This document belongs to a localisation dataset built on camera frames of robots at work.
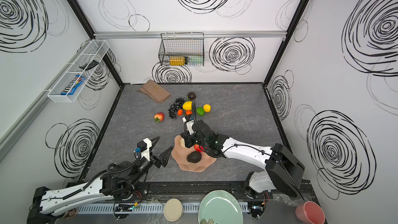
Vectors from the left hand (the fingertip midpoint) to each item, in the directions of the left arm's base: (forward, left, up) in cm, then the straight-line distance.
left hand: (166, 143), depth 70 cm
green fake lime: (+30, -14, -17) cm, 37 cm away
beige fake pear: (+4, -6, -9) cm, 12 cm away
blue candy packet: (+18, +45, +16) cm, 51 cm away
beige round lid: (-23, -5, -12) cm, 27 cm away
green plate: (-21, -26, -18) cm, 38 cm away
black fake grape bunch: (+31, +3, -16) cm, 35 cm away
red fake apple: (+3, -14, -13) cm, 19 cm away
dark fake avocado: (-1, -13, -13) cm, 18 cm away
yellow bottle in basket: (+44, -1, +13) cm, 45 cm away
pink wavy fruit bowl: (+1, -4, -16) cm, 16 cm away
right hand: (+7, -5, -5) cm, 10 cm away
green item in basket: (+44, -11, +13) cm, 47 cm away
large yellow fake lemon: (+33, -6, -15) cm, 36 cm away
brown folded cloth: (+48, +21, -19) cm, 55 cm away
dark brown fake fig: (+42, -8, -16) cm, 45 cm away
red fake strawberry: (+23, +12, -15) cm, 30 cm away
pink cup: (-22, -61, -9) cm, 65 cm away
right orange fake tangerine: (+29, -6, -17) cm, 34 cm away
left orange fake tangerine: (+28, -1, -16) cm, 33 cm away
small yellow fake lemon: (+32, -18, -15) cm, 40 cm away
